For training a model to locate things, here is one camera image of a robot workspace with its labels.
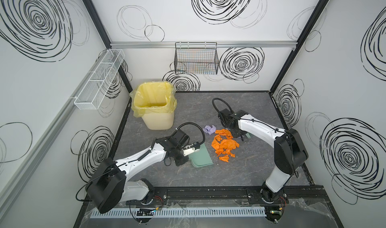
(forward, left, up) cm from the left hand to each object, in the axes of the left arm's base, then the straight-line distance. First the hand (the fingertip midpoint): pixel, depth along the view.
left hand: (187, 156), depth 83 cm
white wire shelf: (+16, +47, +30) cm, 58 cm away
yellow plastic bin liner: (+35, +22, +9) cm, 43 cm away
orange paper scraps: (+18, -22, -3) cm, 28 cm away
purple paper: (+18, -13, -1) cm, 22 cm away
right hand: (+14, -31, +4) cm, 35 cm away
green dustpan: (+1, -9, -3) cm, 9 cm away
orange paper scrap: (+10, -22, -3) cm, 24 cm away
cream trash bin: (+20, +19, +4) cm, 28 cm away
